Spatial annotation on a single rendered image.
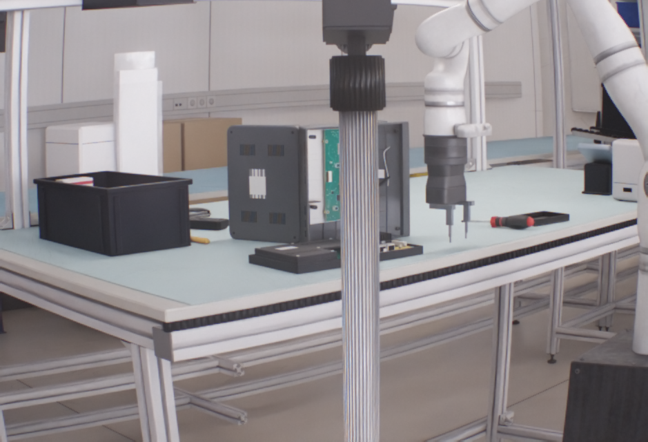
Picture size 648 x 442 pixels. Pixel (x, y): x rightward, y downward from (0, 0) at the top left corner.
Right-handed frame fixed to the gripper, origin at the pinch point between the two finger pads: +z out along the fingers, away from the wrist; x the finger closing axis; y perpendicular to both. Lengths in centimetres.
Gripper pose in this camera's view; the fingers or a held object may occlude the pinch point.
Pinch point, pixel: (458, 239)
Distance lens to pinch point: 200.7
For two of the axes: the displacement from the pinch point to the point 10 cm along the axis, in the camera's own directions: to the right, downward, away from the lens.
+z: 0.2, 9.9, 1.1
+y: -7.9, -0.5, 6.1
